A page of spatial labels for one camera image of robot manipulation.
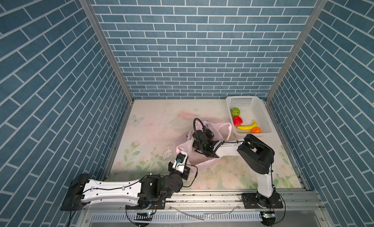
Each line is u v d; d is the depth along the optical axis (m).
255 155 0.52
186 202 0.75
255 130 0.97
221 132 0.75
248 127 0.99
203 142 0.72
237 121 1.00
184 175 0.63
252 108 1.13
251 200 0.74
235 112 1.05
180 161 0.58
